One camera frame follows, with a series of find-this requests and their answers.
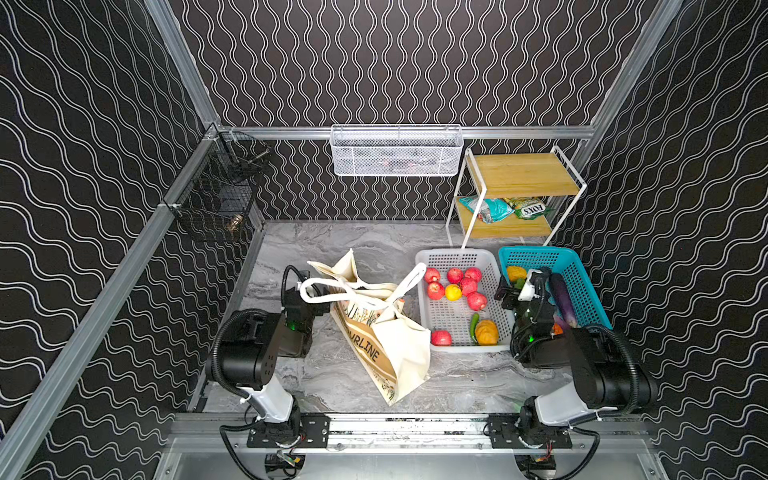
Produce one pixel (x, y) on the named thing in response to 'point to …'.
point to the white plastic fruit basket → (464, 302)
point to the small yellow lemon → (453, 292)
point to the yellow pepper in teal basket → (516, 273)
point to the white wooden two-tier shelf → (518, 195)
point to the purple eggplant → (566, 316)
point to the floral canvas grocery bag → (391, 350)
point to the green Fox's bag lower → (526, 207)
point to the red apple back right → (473, 272)
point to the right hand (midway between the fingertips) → (523, 280)
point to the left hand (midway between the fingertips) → (319, 289)
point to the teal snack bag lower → (490, 210)
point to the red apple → (441, 338)
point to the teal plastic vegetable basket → (583, 301)
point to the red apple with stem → (477, 301)
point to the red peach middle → (468, 286)
